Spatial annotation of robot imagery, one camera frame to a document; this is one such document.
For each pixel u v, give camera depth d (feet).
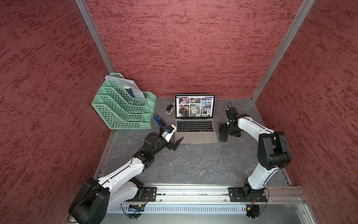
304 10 2.37
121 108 3.10
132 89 3.40
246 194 2.19
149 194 2.43
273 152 1.58
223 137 3.20
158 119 3.40
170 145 2.33
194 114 3.45
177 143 2.34
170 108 3.60
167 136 2.27
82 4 2.29
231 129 2.62
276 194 2.50
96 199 1.31
